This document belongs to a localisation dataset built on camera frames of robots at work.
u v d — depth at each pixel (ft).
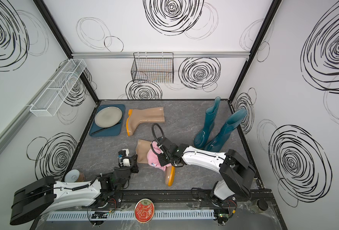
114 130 3.36
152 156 2.69
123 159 2.27
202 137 3.01
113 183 2.06
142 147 3.04
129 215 2.11
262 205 2.11
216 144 2.93
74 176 2.52
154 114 3.65
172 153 2.08
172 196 2.51
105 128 3.35
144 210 2.23
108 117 3.54
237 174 1.40
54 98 2.49
